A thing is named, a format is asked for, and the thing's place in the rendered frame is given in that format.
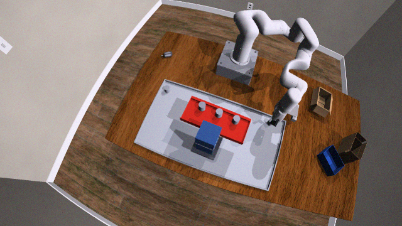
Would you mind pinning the blue open bin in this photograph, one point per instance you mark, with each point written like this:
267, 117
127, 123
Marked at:
330, 160

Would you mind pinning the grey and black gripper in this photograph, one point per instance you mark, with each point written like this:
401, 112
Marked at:
278, 116

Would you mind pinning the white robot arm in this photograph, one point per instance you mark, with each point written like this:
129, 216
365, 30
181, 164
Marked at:
250, 23

